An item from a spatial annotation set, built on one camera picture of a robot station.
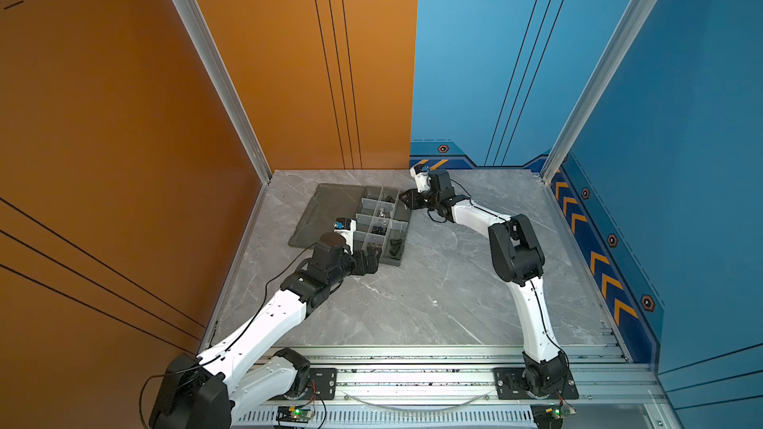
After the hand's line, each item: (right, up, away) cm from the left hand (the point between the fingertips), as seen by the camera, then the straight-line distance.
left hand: (368, 247), depth 82 cm
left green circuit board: (-16, -39, -11) cm, 43 cm away
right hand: (+10, +15, +22) cm, 28 cm away
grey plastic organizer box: (+3, +6, +22) cm, 23 cm away
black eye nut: (+2, +3, +21) cm, 21 cm away
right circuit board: (+44, -38, -12) cm, 60 cm away
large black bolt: (+8, -4, +15) cm, 18 cm away
